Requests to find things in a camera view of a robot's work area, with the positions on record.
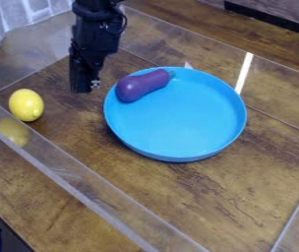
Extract yellow toy lemon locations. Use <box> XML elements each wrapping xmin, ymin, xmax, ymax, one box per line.
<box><xmin>9</xmin><ymin>89</ymin><xmax>44</xmax><ymax>122</ymax></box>

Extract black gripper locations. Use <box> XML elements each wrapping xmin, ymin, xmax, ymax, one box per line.
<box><xmin>69</xmin><ymin>0</ymin><xmax>127</xmax><ymax>93</ymax></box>

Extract white patterned curtain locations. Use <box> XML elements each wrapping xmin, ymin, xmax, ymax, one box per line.
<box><xmin>0</xmin><ymin>0</ymin><xmax>75</xmax><ymax>46</ymax></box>

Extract blue round tray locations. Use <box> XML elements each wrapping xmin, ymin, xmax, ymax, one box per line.
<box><xmin>104</xmin><ymin>67</ymin><xmax>247</xmax><ymax>162</ymax></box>

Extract clear acrylic enclosure wall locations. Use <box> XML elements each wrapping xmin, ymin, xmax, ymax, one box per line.
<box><xmin>0</xmin><ymin>0</ymin><xmax>299</xmax><ymax>252</ymax></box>

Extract purple toy eggplant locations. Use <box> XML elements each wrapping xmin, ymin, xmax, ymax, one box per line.
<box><xmin>115</xmin><ymin>69</ymin><xmax>175</xmax><ymax>102</ymax></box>

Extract dark bar on table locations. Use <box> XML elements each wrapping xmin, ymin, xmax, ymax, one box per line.
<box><xmin>224</xmin><ymin>0</ymin><xmax>299</xmax><ymax>33</ymax></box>

